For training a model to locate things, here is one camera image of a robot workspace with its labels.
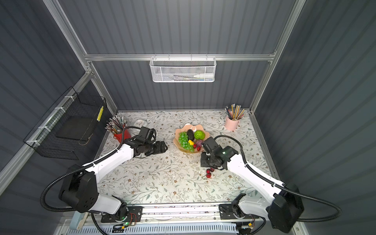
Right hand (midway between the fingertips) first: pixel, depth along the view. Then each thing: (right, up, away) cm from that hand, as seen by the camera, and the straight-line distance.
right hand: (204, 161), depth 80 cm
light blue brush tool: (-62, -24, -11) cm, 67 cm away
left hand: (-25, +6, +7) cm, 26 cm away
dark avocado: (-8, +13, +19) cm, 24 cm away
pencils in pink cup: (+24, +29, +24) cm, 45 cm away
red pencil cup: (-55, +13, +14) cm, 58 cm away
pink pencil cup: (+21, +20, +24) cm, 38 cm away
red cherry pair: (-3, +5, +11) cm, 13 cm away
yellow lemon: (-7, +9, +15) cm, 19 cm away
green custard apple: (-2, +14, +16) cm, 21 cm away
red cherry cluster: (+3, -8, +7) cm, 11 cm away
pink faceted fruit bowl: (-10, +19, +25) cm, 33 cm away
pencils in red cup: (-58, +21, +16) cm, 63 cm away
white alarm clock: (-46, +22, +29) cm, 58 cm away
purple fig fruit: (-3, +8, +13) cm, 16 cm away
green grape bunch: (-13, +11, +14) cm, 22 cm away
